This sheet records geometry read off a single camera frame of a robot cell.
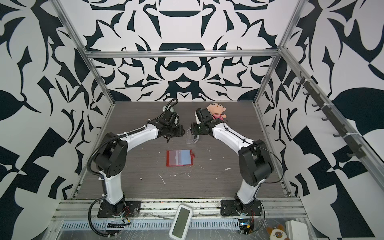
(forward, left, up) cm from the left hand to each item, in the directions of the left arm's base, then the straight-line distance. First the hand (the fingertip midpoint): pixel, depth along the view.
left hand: (184, 129), depth 93 cm
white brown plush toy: (-52, -41, -6) cm, 67 cm away
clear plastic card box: (-1, -4, -9) cm, 10 cm away
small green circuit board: (-49, -28, -10) cm, 57 cm away
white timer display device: (-47, +2, -5) cm, 47 cm away
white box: (-52, -49, -5) cm, 71 cm away
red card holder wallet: (-14, +4, -9) cm, 18 cm away
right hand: (-2, -6, +3) cm, 7 cm away
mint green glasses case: (+24, +15, -5) cm, 28 cm away
